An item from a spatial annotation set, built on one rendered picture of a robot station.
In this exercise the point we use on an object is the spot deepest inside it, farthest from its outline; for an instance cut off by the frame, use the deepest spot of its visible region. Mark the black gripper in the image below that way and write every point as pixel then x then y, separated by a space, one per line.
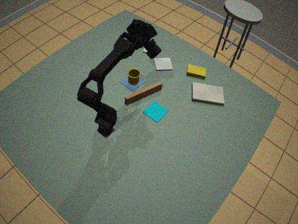
pixel 152 49

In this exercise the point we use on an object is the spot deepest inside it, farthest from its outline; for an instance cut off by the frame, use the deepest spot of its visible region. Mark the yellow flat bar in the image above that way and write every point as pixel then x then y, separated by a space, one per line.
pixel 196 71

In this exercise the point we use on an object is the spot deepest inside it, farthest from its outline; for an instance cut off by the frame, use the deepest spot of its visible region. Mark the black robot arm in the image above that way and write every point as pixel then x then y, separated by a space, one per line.
pixel 106 115

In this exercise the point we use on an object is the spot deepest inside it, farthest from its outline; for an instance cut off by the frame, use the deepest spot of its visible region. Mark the yellow cup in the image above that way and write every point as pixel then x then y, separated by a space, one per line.
pixel 133 76

